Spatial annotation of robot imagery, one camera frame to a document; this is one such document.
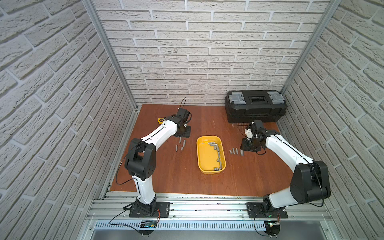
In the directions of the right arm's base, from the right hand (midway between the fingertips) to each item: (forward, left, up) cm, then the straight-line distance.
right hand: (246, 147), depth 88 cm
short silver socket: (+6, +39, -7) cm, 41 cm away
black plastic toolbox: (+27, -4, +9) cm, 28 cm away
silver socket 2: (+9, +38, -6) cm, 40 cm away
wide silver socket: (0, +1, -8) cm, 8 cm away
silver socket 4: (+3, +6, -7) cm, 10 cm away
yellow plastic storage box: (-1, +21, -7) cm, 22 cm away
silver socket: (+13, +41, -7) cm, 43 cm away
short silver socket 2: (+2, +8, -8) cm, 11 cm away
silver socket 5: (+2, +4, -7) cm, 8 cm away
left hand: (+12, +35, +2) cm, 37 cm away
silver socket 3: (+6, +43, -6) cm, 44 cm away
